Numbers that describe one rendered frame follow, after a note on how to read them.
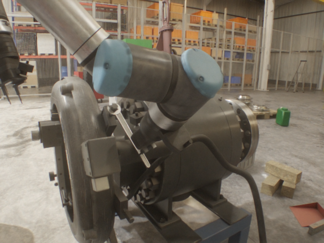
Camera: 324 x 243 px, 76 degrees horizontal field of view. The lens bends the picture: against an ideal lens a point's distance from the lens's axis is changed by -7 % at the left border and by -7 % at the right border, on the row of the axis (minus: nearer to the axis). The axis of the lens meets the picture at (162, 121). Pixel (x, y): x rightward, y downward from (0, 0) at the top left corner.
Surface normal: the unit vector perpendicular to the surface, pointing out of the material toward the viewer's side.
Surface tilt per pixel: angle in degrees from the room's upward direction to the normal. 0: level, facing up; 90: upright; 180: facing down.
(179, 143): 50
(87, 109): 41
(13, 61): 75
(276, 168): 90
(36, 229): 0
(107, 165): 67
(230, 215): 0
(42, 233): 0
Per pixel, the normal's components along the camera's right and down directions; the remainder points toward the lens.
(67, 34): -0.04, 0.58
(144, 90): 0.19, 0.76
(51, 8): 0.20, 0.40
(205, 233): 0.02, -0.97
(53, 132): 0.52, 0.28
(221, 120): 0.44, -0.38
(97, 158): 0.50, -0.18
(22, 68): -0.08, 0.12
